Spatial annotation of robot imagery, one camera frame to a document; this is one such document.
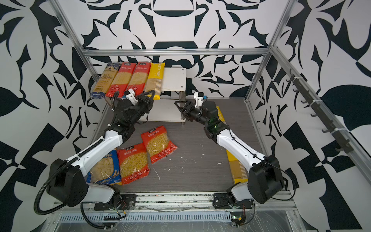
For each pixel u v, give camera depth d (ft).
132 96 2.29
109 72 2.71
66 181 1.33
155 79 2.60
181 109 2.17
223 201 2.44
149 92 2.38
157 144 3.00
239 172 2.72
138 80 2.60
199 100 2.33
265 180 1.37
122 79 2.60
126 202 2.43
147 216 2.33
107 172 2.65
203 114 1.94
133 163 2.73
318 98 1.95
